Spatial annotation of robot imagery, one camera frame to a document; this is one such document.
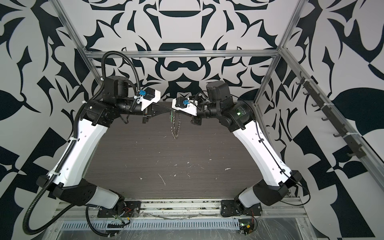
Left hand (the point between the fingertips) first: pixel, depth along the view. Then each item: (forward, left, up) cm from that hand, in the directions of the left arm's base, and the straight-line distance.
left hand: (169, 104), depth 58 cm
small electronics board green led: (-36, -33, -45) cm, 67 cm away
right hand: (0, -3, -1) cm, 4 cm away
